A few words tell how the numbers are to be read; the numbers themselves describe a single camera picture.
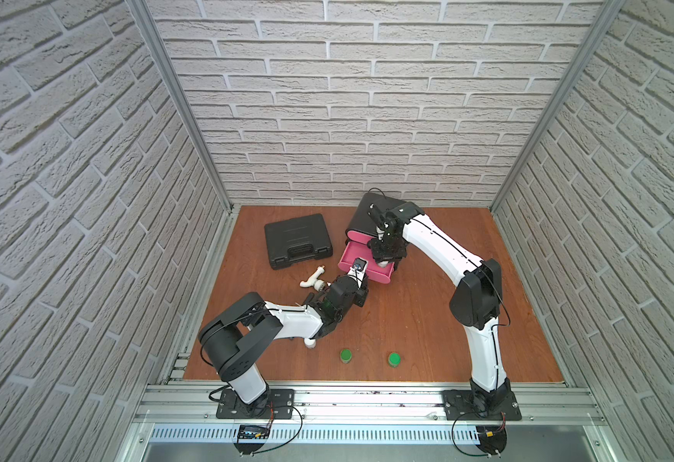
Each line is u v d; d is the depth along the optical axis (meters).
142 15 0.70
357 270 0.74
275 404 0.73
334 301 0.68
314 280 0.95
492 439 0.70
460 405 0.74
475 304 0.53
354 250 0.96
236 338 0.46
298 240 1.05
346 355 0.80
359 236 0.90
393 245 0.75
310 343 0.81
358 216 0.95
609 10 0.69
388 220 0.65
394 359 0.79
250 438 0.72
